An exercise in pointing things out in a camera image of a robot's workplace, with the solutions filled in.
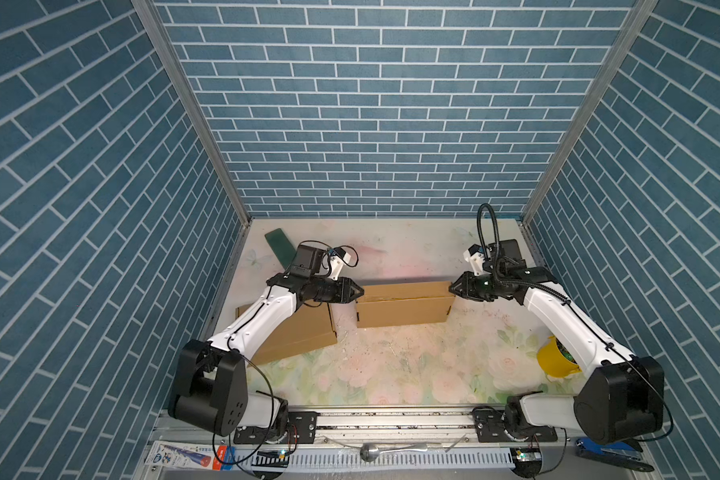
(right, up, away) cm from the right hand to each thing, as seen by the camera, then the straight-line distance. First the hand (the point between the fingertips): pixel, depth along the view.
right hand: (451, 285), depth 83 cm
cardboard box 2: (-13, -5, 0) cm, 14 cm away
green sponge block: (-57, +11, +29) cm, 65 cm away
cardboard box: (-42, -15, +11) cm, 46 cm away
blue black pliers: (+38, -39, -12) cm, 55 cm away
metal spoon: (-22, -37, -14) cm, 46 cm away
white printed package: (-64, -38, -14) cm, 76 cm away
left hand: (-26, -2, -1) cm, 26 cm away
